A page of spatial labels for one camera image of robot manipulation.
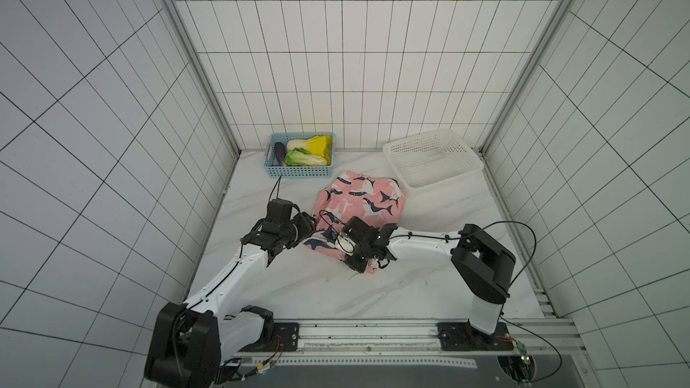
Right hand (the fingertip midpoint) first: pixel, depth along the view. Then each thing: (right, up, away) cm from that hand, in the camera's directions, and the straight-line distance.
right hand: (341, 261), depth 87 cm
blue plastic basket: (-32, +31, +31) cm, 54 cm away
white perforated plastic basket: (+41, +36, +31) cm, 63 cm away
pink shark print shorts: (+3, +21, +16) cm, 26 cm away
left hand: (-10, +11, -2) cm, 15 cm away
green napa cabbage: (-16, +36, +20) cm, 44 cm away
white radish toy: (-21, +42, +28) cm, 55 cm away
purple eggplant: (-28, +38, +29) cm, 55 cm away
